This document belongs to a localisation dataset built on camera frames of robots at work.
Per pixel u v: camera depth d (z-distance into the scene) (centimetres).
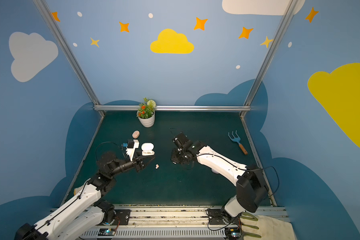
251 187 43
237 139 107
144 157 67
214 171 91
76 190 82
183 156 61
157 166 92
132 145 63
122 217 75
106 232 70
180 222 73
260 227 71
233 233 71
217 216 75
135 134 105
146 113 101
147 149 70
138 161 65
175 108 111
